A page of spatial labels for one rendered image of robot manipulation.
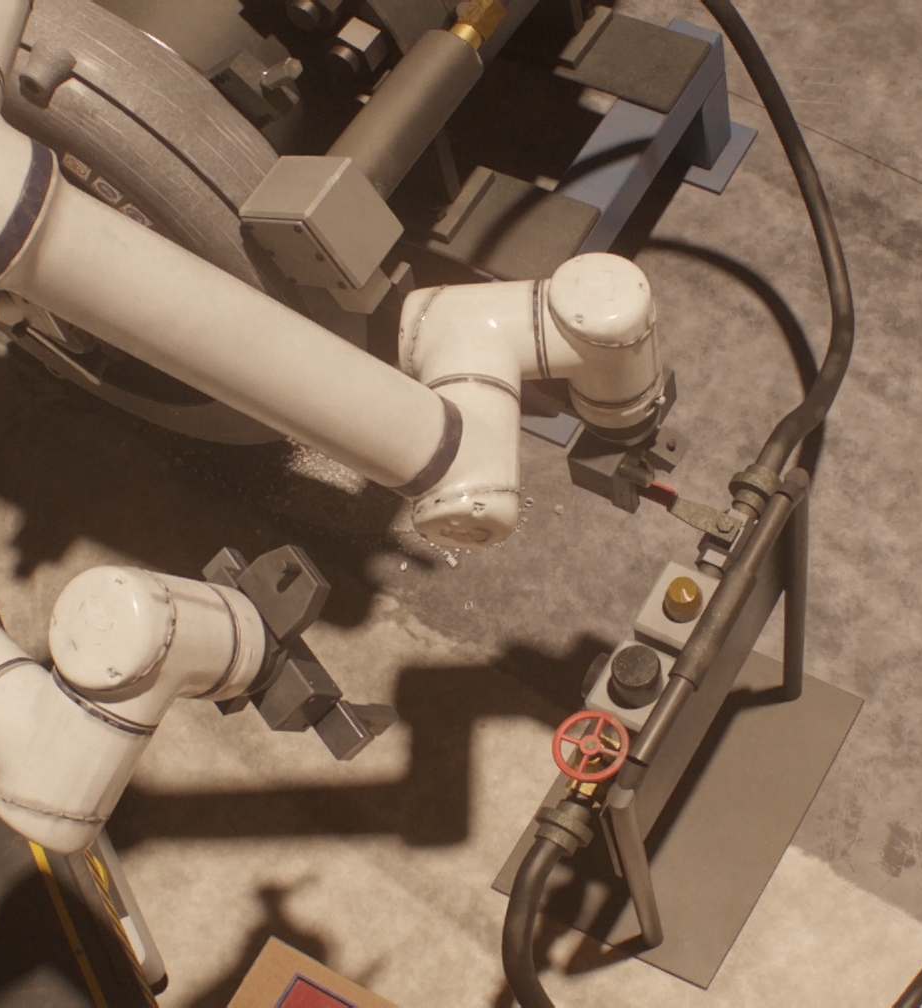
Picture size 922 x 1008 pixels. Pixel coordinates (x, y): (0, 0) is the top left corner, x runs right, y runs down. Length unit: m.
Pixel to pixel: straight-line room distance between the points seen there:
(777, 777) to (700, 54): 0.99
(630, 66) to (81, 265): 1.33
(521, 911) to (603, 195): 1.01
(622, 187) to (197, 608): 1.22
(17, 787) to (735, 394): 1.40
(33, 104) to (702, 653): 0.81
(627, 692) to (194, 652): 0.56
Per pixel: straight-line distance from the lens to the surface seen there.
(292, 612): 1.29
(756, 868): 2.09
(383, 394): 1.36
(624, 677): 1.64
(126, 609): 1.16
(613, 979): 2.07
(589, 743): 1.62
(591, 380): 1.53
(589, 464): 1.63
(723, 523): 1.74
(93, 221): 1.22
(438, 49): 1.72
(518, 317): 1.50
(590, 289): 1.48
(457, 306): 1.51
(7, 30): 1.25
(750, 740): 2.15
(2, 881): 1.94
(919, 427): 2.36
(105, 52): 1.65
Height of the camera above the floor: 2.01
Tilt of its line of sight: 60 degrees down
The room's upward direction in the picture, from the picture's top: 17 degrees counter-clockwise
